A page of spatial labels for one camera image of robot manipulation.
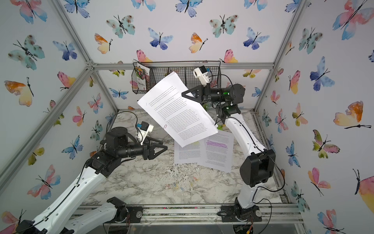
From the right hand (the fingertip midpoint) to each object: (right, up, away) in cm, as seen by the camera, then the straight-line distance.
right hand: (185, 98), depth 54 cm
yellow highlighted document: (+3, -29, +42) cm, 51 cm away
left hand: (-10, -19, +11) cm, 24 cm away
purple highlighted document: (+19, -28, +44) cm, 55 cm away
